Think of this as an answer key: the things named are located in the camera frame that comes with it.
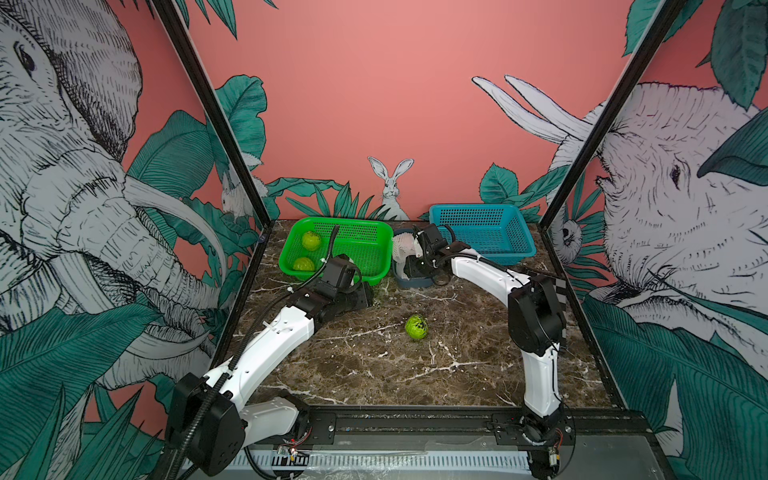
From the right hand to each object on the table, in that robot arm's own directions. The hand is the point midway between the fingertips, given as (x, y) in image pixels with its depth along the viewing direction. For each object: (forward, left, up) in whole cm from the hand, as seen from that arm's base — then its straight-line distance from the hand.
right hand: (405, 264), depth 95 cm
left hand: (-14, +10, +7) cm, 19 cm away
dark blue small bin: (-2, -3, -8) cm, 9 cm away
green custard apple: (-19, -3, -4) cm, 20 cm away
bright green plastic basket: (+16, +14, -8) cm, 23 cm away
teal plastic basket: (+24, -39, -11) cm, 47 cm away
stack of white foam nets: (+10, 0, -2) cm, 10 cm away
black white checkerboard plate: (-2, -53, -10) cm, 54 cm away
